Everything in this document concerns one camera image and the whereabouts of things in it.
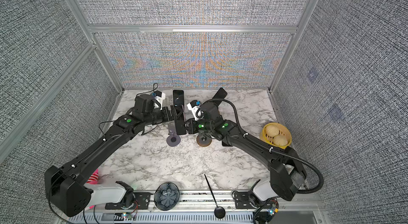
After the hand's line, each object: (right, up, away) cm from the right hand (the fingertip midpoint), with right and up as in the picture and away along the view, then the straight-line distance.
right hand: (181, 122), depth 74 cm
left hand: (0, +5, +2) cm, 5 cm away
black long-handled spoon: (+18, -39, -4) cm, 43 cm away
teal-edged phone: (-5, +13, +24) cm, 27 cm away
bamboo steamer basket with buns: (+53, -9, +18) cm, 56 cm away
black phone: (+22, +15, +25) cm, 36 cm away
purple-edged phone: (0, 0, +1) cm, 1 cm away
